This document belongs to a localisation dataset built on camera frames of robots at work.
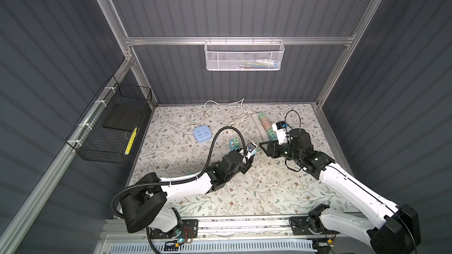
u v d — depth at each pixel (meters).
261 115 1.05
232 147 0.96
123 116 0.76
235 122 1.08
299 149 0.60
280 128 0.68
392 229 0.38
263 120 1.02
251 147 0.68
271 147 0.68
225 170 0.60
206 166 0.59
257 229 0.74
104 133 0.72
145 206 0.43
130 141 0.70
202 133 1.02
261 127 1.04
